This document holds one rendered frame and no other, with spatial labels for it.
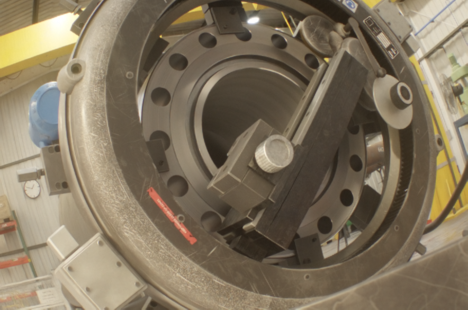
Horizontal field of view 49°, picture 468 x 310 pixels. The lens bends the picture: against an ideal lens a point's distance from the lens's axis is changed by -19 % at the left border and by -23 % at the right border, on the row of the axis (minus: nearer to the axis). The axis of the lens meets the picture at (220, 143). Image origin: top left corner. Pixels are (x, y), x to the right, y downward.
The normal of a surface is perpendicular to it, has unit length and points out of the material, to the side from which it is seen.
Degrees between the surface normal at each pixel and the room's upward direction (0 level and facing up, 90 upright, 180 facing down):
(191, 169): 90
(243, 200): 128
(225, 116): 151
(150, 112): 90
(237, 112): 145
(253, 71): 168
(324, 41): 90
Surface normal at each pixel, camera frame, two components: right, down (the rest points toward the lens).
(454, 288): -0.76, 0.09
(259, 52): 0.38, -0.33
